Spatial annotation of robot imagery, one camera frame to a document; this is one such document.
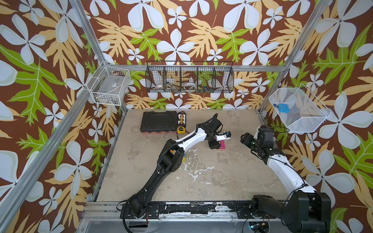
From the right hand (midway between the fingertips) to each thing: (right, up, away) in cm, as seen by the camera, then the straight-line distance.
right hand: (244, 137), depth 86 cm
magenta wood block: (-10, -6, +12) cm, 17 cm away
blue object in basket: (+24, +18, 0) cm, 30 cm away
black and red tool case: (-53, +9, +22) cm, 58 cm away
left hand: (-14, -3, +11) cm, 18 cm away
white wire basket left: (-81, +31, 0) cm, 87 cm away
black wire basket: (-34, +40, +11) cm, 53 cm away
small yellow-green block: (-36, -15, +5) cm, 39 cm away
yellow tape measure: (-38, +3, +18) cm, 43 cm away
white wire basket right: (+30, +17, -3) cm, 35 cm away
